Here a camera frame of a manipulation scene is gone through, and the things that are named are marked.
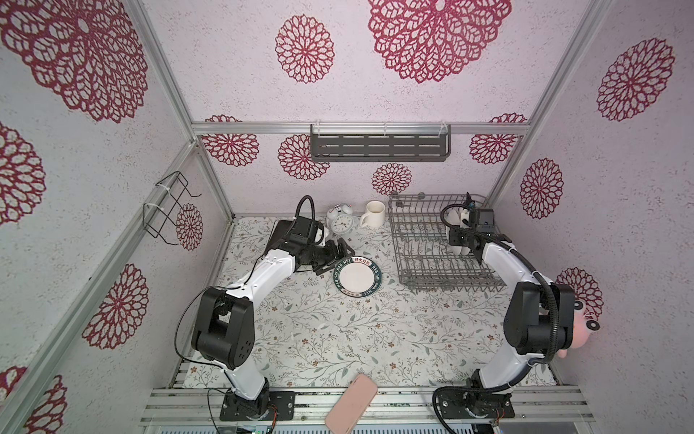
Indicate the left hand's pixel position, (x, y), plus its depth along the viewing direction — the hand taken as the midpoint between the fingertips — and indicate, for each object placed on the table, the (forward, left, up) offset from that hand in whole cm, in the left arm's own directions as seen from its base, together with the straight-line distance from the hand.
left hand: (345, 259), depth 86 cm
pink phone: (-39, -1, -14) cm, 41 cm away
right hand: (+13, -39, +1) cm, 41 cm away
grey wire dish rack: (+16, -30, -17) cm, 38 cm away
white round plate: (+4, -4, -18) cm, 19 cm away
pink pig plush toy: (-23, -63, 0) cm, 67 cm away
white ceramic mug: (+29, -12, -11) cm, 33 cm away
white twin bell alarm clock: (+25, +3, -9) cm, 27 cm away
